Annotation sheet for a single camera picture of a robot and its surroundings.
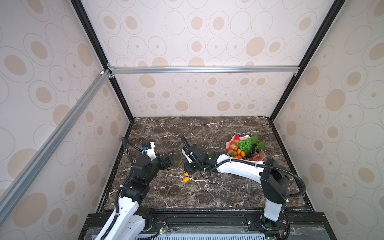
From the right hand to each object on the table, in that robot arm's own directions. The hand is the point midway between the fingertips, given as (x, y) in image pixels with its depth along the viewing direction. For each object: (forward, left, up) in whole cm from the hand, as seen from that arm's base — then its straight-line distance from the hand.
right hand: (185, 168), depth 83 cm
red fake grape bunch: (+8, -43, -2) cm, 44 cm away
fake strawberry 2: (+18, -30, -3) cm, 35 cm away
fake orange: (+10, -33, -5) cm, 35 cm away
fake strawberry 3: (+12, -28, -3) cm, 30 cm away
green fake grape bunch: (+17, -38, -3) cm, 41 cm away
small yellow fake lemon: (-3, 0, -8) cm, 9 cm away
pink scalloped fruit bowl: (+24, -37, -5) cm, 45 cm away
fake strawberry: (+22, -33, -2) cm, 40 cm away
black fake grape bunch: (+14, -43, -4) cm, 45 cm away
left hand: (+2, +6, +13) cm, 15 cm away
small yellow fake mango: (+13, -33, -5) cm, 36 cm away
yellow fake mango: (+12, -36, -5) cm, 38 cm away
